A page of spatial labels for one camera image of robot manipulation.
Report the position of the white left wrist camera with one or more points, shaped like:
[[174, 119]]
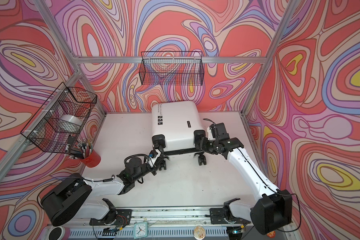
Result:
[[153, 156]]

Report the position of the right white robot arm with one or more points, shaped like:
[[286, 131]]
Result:
[[272, 209]]

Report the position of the wire basket on left wall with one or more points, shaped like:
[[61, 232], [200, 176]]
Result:
[[44, 133]]

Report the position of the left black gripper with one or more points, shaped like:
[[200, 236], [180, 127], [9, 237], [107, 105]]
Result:
[[153, 169]]

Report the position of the wire basket on wall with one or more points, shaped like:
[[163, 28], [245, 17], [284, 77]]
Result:
[[44, 133], [172, 68]]

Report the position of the pink tape roll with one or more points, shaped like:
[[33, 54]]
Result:
[[59, 233]]

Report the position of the wire basket on back wall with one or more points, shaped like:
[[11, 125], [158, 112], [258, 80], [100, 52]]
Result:
[[172, 68]]

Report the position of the black suitcase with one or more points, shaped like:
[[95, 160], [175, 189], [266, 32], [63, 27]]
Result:
[[175, 126]]

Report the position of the small teal alarm clock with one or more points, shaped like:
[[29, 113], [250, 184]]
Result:
[[140, 230]]

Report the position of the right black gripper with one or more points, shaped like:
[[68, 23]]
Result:
[[202, 142]]

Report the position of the white roll in basket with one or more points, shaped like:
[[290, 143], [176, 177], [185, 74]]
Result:
[[69, 124]]

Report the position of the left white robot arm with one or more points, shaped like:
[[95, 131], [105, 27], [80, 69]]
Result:
[[76, 197]]

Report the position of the red pen holder cup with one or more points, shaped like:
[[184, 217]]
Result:
[[83, 150]]

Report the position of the round wooden coaster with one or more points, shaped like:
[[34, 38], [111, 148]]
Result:
[[199, 233]]

